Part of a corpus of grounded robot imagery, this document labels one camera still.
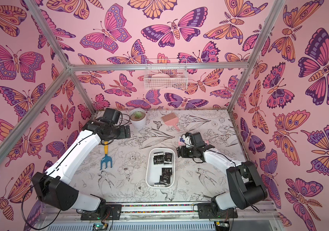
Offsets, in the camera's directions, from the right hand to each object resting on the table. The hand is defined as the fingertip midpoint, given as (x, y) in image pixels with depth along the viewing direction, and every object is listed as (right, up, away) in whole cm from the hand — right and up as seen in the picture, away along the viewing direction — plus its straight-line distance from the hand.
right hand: (178, 152), depth 89 cm
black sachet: (-12, -4, +1) cm, 13 cm away
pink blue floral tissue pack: (+2, +6, +9) cm, 12 cm away
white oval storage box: (-11, -9, 0) cm, 14 cm away
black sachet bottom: (-8, -12, -8) cm, 17 cm away
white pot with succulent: (-27, +22, +12) cm, 37 cm away
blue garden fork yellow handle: (-47, -5, +5) cm, 47 cm away
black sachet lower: (-7, -10, -4) cm, 13 cm away
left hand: (-31, +13, -8) cm, 34 cm away
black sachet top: (-6, -3, -1) cm, 7 cm away
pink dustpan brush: (-3, +21, +24) cm, 33 cm away
